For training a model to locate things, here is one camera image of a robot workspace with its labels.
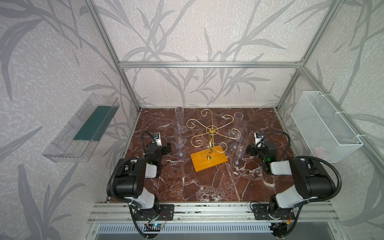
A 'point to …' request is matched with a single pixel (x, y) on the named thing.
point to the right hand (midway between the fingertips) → (253, 137)
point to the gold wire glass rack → (192, 123)
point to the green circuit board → (152, 227)
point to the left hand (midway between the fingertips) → (162, 135)
